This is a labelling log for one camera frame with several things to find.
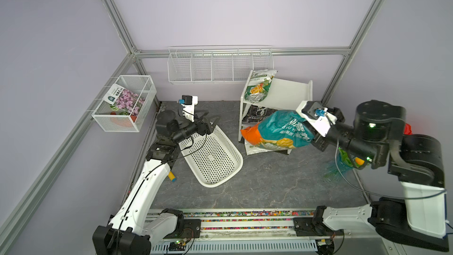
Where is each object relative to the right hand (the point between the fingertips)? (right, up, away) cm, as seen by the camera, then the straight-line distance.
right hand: (302, 113), depth 49 cm
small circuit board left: (-42, -53, +22) cm, 72 cm away
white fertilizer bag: (-9, -18, +45) cm, 50 cm away
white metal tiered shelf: (+3, +11, +30) cm, 32 cm away
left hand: (-27, 0, +18) cm, 32 cm away
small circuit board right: (+17, -53, +23) cm, 60 cm away
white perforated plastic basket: (-30, -23, +45) cm, 59 cm away
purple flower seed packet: (-66, +7, +25) cm, 71 cm away
